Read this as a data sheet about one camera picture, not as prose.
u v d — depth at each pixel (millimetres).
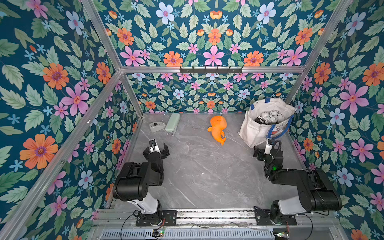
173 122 1112
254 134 913
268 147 816
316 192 454
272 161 706
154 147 777
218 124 1045
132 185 460
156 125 1088
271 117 1018
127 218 717
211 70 930
